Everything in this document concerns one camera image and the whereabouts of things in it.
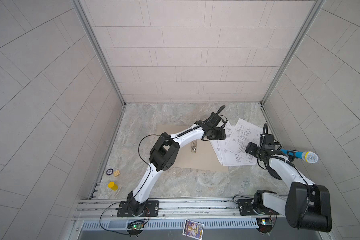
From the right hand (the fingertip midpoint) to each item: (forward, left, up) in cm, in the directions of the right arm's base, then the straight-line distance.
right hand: (250, 148), depth 89 cm
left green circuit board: (-34, +63, +1) cm, 72 cm away
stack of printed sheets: (0, +11, -3) cm, 12 cm away
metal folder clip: (+5, +34, -2) cm, 34 cm away
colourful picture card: (-37, +38, -1) cm, 53 cm away
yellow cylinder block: (-17, +77, +4) cm, 79 cm away
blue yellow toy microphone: (-16, -12, +21) cm, 29 cm away
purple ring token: (-9, +81, -1) cm, 82 cm away
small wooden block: (-10, +78, 0) cm, 78 cm away
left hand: (+7, +13, +5) cm, 15 cm away
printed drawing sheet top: (+13, -1, -2) cm, 13 cm away
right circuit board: (-37, +5, -5) cm, 37 cm away
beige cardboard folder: (-1, +31, -2) cm, 31 cm away
